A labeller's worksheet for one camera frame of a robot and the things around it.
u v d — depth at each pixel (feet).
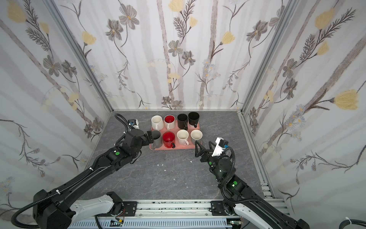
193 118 3.42
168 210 2.46
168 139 3.28
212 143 2.38
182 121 3.42
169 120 3.52
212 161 2.05
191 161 3.04
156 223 2.31
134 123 2.14
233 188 1.80
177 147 3.17
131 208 2.41
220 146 2.01
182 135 3.23
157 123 3.35
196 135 3.21
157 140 2.95
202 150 2.04
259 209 1.59
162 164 2.97
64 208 1.32
